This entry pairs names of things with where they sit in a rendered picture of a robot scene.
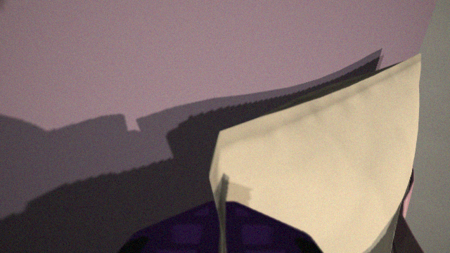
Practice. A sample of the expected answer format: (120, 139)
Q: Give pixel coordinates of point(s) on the cream pillow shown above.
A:
(335, 163)

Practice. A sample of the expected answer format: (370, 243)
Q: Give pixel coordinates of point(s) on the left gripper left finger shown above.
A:
(196, 231)

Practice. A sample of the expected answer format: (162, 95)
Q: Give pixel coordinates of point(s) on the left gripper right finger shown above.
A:
(250, 231)

